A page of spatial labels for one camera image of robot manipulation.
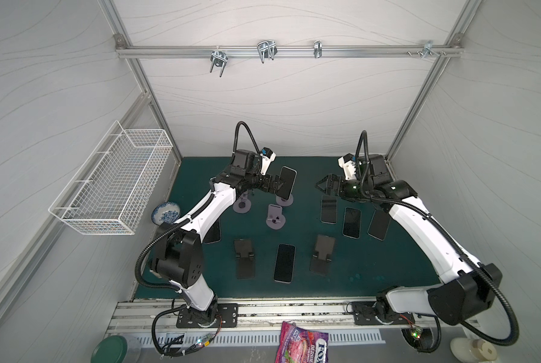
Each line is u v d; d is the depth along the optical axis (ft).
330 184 2.21
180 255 1.47
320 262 2.69
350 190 2.16
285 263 2.76
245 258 2.70
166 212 3.14
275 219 3.03
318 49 2.57
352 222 3.12
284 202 3.38
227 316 2.40
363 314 2.40
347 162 2.28
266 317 2.46
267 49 2.52
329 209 3.32
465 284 1.28
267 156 2.46
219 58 2.61
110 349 1.95
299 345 2.17
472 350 2.04
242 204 3.32
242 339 2.30
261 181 2.44
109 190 2.25
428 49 2.50
